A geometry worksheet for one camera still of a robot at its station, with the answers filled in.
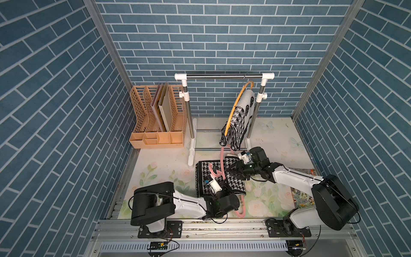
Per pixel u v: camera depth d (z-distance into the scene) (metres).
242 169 0.75
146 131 1.05
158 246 0.72
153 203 0.47
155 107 0.86
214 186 0.72
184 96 0.75
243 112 0.81
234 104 0.71
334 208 0.43
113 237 0.72
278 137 1.11
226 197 0.61
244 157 0.83
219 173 0.79
